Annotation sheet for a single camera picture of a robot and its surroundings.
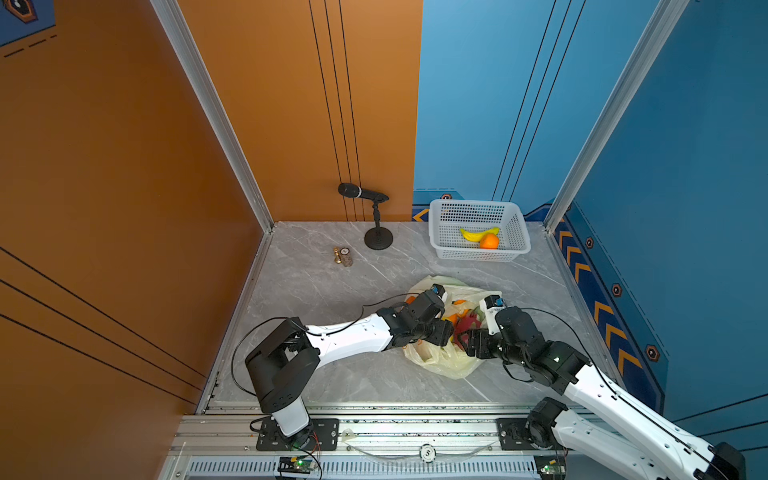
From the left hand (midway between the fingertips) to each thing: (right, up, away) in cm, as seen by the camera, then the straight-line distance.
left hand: (447, 325), depth 83 cm
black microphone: (-27, +39, +6) cm, 47 cm away
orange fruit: (+20, +24, +25) cm, 40 cm away
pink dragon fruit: (+7, 0, +4) cm, 8 cm away
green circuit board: (-38, -30, -12) cm, 50 cm away
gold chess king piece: (-36, +18, +25) cm, 47 cm away
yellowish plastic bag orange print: (+4, +8, -4) cm, 9 cm away
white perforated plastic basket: (+6, +34, +37) cm, 51 cm away
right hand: (+4, -2, -5) cm, 7 cm away
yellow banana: (+17, +26, +29) cm, 42 cm away
